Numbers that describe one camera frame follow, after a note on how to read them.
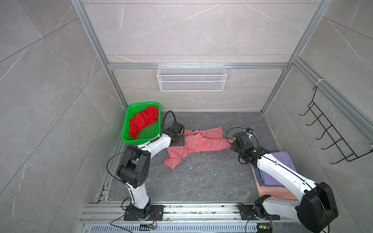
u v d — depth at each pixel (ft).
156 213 2.39
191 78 3.30
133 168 1.57
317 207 1.28
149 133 3.47
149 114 3.70
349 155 1.92
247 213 2.39
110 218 2.44
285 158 2.81
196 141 3.05
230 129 3.52
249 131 2.39
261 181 2.59
